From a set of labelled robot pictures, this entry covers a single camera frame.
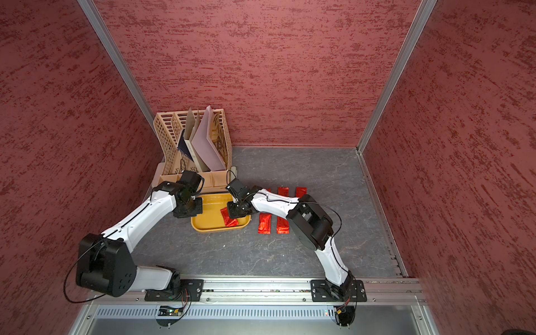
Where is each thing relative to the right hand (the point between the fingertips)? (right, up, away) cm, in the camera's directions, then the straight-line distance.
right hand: (232, 218), depth 90 cm
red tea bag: (-1, -1, -2) cm, 3 cm away
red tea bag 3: (+32, +10, +12) cm, 36 cm away
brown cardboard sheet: (-21, +43, +5) cm, 48 cm away
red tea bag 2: (+14, -2, 0) cm, 15 cm away
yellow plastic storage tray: (-9, 0, -1) cm, 9 cm away
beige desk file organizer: (-37, +44, +16) cm, 60 cm away
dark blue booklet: (-26, +33, +10) cm, 43 cm away
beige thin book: (-16, +26, +2) cm, 30 cm away
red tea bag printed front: (+24, +10, +13) cm, 29 cm away
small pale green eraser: (-2, +19, +18) cm, 26 cm away
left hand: (-15, +2, -6) cm, 16 cm away
